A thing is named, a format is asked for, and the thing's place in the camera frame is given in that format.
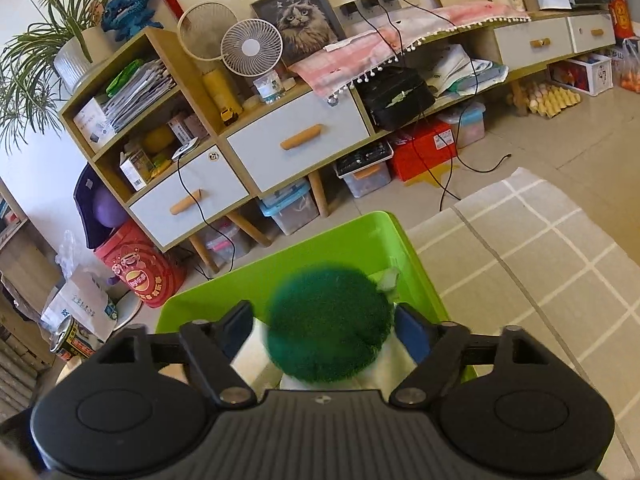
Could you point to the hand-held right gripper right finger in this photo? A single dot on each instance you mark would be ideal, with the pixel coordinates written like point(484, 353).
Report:
point(412, 334)

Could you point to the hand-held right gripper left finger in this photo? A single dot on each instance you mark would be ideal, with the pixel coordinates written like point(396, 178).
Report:
point(237, 329)

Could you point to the green and white plush toy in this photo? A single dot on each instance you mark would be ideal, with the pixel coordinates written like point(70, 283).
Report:
point(325, 320)

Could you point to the green plastic bin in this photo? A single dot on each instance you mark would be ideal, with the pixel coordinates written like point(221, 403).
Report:
point(300, 245)

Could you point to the red cartoon print bag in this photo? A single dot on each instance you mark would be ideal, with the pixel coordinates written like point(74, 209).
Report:
point(140, 270)

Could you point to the white round stand base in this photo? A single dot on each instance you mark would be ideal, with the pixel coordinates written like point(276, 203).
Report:
point(125, 310)

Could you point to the clear storage box blue lid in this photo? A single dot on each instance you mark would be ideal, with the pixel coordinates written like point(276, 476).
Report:
point(290, 210)

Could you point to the white drawer with round lock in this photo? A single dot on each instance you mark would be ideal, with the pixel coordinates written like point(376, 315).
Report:
point(190, 195)

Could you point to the white paper bag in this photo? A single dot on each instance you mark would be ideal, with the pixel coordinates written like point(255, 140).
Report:
point(80, 305)

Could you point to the metal can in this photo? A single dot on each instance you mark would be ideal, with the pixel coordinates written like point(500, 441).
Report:
point(70, 340)

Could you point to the clear storage box with tools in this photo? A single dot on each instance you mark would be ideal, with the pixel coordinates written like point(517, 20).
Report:
point(365, 170)

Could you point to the purple plush toy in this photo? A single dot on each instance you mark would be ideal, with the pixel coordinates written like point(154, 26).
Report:
point(110, 207)

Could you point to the clear plastic bag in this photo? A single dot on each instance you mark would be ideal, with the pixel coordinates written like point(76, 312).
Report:
point(72, 255)

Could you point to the red cardboard box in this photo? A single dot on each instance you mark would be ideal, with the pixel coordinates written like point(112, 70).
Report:
point(422, 150)

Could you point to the white charger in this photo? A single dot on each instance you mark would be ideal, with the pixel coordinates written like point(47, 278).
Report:
point(185, 151)

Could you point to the white medicine box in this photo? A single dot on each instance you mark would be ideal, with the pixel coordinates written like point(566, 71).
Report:
point(136, 170)

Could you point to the wooden cabinet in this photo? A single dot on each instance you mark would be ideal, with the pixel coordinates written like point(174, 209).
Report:
point(220, 130)

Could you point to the yellow ball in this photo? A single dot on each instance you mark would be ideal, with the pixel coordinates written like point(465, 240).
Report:
point(159, 141)

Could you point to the small brown boxes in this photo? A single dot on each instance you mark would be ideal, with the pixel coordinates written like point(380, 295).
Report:
point(187, 126)

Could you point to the large white drawer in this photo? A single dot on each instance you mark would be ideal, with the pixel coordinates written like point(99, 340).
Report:
point(300, 125)

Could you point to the yellow toy truck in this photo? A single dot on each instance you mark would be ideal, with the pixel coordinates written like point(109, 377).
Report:
point(229, 115)

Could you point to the wooden bookshelf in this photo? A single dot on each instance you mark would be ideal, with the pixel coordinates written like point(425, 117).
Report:
point(25, 270)

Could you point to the black bag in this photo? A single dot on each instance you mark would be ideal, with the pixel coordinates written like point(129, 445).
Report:
point(395, 97)

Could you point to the yellow cylinder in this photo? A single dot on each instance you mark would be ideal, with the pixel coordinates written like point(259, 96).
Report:
point(222, 91)

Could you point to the white grey box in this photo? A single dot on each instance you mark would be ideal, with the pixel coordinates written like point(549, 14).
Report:
point(95, 125)

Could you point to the stack of papers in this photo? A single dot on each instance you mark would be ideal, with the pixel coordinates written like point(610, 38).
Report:
point(140, 95)

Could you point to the white paper pile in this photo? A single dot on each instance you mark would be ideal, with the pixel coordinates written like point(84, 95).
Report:
point(465, 70)

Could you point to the yellow egg tray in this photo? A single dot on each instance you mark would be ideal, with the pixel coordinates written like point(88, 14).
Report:
point(547, 100)

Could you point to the green packet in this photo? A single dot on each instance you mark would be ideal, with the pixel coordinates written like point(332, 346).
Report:
point(122, 77)

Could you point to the white desk fan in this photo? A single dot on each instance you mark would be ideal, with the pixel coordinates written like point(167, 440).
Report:
point(252, 47)

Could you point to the pink tasselled cloth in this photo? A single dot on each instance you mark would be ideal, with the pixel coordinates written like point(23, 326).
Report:
point(400, 35)

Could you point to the white round fan guard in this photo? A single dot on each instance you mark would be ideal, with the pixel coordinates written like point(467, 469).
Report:
point(202, 30)

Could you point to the white red gift box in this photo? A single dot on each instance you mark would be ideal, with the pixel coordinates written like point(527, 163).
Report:
point(582, 75)

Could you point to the white ribbed plant pot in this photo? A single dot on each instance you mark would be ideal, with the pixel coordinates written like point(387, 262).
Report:
point(77, 62)

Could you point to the framed cat picture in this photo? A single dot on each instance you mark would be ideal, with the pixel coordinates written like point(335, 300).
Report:
point(305, 20)

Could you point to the small white drawer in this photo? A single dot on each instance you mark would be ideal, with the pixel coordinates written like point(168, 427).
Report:
point(592, 35)
point(530, 35)

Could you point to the blue alien plush toy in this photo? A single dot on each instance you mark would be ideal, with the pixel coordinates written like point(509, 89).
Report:
point(130, 10)

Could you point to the bag of oranges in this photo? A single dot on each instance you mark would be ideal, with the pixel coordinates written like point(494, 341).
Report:
point(631, 67)

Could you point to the green spider plant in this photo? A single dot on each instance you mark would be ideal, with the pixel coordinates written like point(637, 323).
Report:
point(45, 30)

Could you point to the red gold gift bag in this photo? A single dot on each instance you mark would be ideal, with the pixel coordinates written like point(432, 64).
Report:
point(620, 7)

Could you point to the wall socket strip with plugs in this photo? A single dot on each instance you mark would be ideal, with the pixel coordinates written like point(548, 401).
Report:
point(370, 2)

